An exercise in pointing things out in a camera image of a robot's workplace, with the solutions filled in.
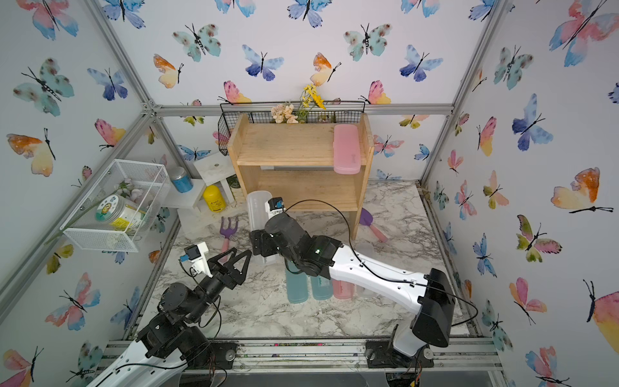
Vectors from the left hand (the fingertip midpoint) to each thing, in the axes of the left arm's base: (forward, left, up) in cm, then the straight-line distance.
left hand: (244, 251), depth 67 cm
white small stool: (+37, +20, -4) cm, 42 cm away
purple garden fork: (+23, +18, -26) cm, 39 cm away
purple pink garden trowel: (+28, -42, -24) cm, 56 cm away
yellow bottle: (+34, +22, -17) cm, 44 cm away
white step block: (+29, +34, -26) cm, 52 cm away
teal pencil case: (+1, -13, -26) cm, 29 cm away
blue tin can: (+33, +31, -4) cm, 45 cm away
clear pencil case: (+9, -3, +5) cm, 11 cm away
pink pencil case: (-2, -29, -25) cm, 39 cm away
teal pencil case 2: (-1, -22, -26) cm, 33 cm away
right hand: (+5, -5, +2) cm, 8 cm away
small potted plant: (+44, +16, -16) cm, 49 cm away
